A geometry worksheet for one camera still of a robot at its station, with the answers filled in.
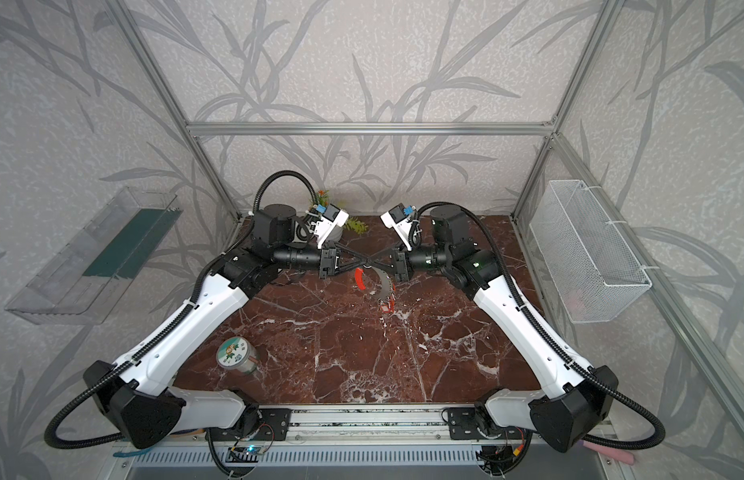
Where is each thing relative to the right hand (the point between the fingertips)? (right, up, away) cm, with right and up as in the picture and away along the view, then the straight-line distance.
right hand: (372, 252), depth 64 cm
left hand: (-1, -1, -2) cm, 3 cm away
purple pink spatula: (+57, -47, +3) cm, 74 cm away
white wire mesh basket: (+47, -3, -1) cm, 47 cm away
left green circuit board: (-32, -50, +8) cm, 59 cm away
